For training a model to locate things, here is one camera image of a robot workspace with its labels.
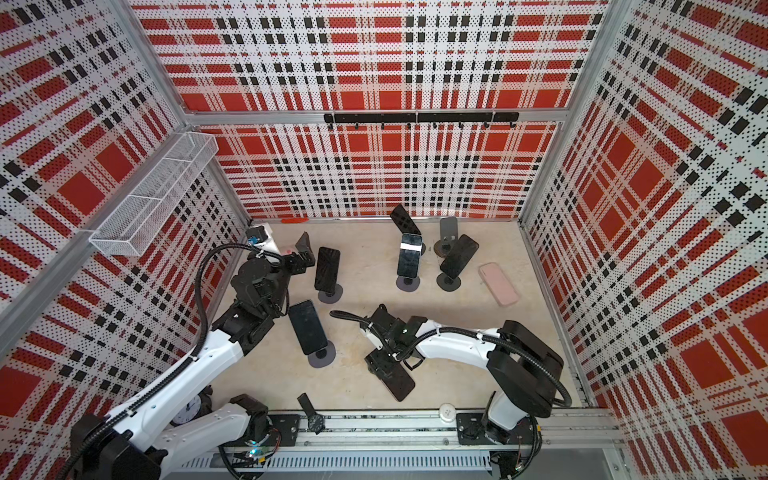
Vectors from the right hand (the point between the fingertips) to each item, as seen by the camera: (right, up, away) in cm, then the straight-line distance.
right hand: (383, 363), depth 81 cm
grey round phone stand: (+22, +20, +23) cm, 37 cm away
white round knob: (+17, -11, -5) cm, 21 cm away
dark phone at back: (+8, +29, +15) cm, 34 cm away
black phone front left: (-20, +11, -3) cm, 23 cm away
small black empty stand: (-17, -12, -6) cm, 22 cm away
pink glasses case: (+40, +17, +18) cm, 47 cm away
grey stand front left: (-18, 0, +5) cm, 18 cm away
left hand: (-23, +33, -8) cm, 41 cm away
